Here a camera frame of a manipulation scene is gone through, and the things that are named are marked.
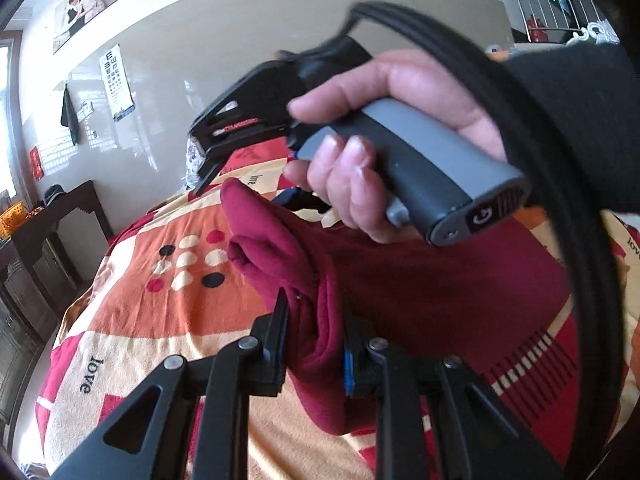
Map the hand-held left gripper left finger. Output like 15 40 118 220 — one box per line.
50 287 291 480

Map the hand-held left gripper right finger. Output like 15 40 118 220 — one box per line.
342 305 566 480

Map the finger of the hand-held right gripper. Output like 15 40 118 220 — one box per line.
187 57 301 198
272 186 333 216

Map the dark red sweater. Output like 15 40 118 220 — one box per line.
220 178 576 436

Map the person's right forearm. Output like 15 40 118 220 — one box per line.
500 42 640 221

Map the person's right hand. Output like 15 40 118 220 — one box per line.
285 50 508 243

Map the red orange printed blanket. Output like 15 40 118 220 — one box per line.
37 135 640 480

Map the dark hanging cloth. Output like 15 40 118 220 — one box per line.
60 82 79 145

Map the white ornate metalwork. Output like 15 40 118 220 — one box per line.
565 22 621 46

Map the dark wooden console table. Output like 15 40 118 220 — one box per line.
0 180 113 301

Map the window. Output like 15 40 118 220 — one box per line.
0 30 26 201

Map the dark wooden lattice cabinet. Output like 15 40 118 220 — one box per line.
0 240 66 421

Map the orange plastic basket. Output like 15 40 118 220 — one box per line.
0 201 26 238

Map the wall eye chart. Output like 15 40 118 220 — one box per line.
100 44 137 122

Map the wall photo poster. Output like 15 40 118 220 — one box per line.
52 0 122 55

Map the black cable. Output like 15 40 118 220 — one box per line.
345 1 628 456

